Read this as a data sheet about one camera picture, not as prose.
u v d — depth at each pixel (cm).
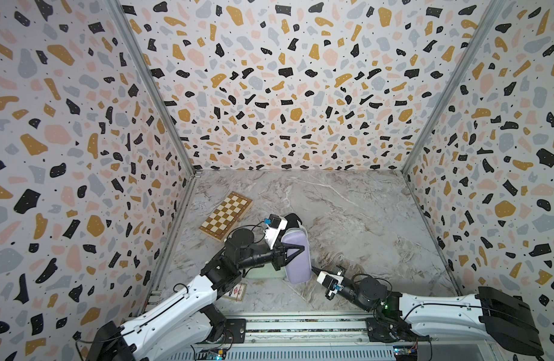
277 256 61
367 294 56
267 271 65
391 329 58
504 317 43
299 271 67
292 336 73
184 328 56
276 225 61
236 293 80
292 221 98
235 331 75
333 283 58
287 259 64
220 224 97
